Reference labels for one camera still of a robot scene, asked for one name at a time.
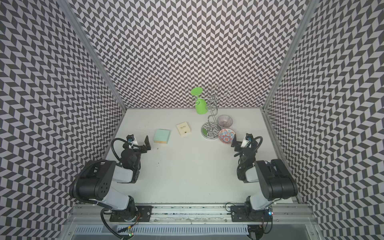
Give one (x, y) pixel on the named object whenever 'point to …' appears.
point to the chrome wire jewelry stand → (210, 130)
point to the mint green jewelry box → (161, 136)
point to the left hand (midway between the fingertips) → (140, 137)
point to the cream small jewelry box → (183, 129)
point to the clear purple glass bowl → (224, 121)
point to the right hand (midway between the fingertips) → (243, 137)
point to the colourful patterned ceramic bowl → (226, 135)
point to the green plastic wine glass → (200, 104)
